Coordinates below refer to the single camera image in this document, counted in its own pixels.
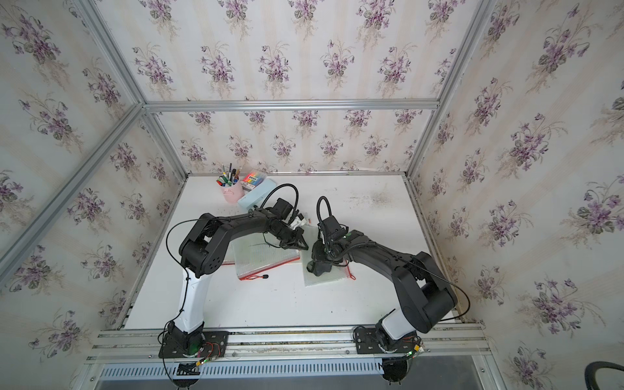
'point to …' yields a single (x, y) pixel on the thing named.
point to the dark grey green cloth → (318, 268)
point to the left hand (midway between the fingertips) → (308, 247)
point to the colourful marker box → (252, 179)
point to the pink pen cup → (231, 188)
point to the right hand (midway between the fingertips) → (321, 256)
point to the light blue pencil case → (254, 197)
